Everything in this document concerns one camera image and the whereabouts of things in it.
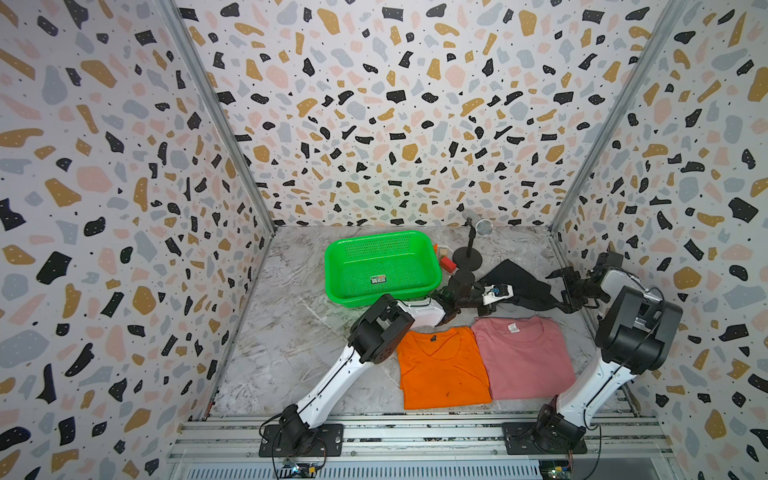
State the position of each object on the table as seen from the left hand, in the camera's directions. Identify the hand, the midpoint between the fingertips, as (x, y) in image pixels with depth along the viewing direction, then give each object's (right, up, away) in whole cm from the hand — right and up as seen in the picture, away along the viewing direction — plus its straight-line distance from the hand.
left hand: (515, 295), depth 90 cm
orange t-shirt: (-23, -20, -5) cm, 31 cm away
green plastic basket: (-49, +7, +20) cm, 53 cm away
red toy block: (-17, +9, +18) cm, 27 cm away
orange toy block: (-21, +15, +27) cm, 37 cm away
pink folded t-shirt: (+2, -17, -3) cm, 18 cm away
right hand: (+15, +3, +7) cm, 17 cm away
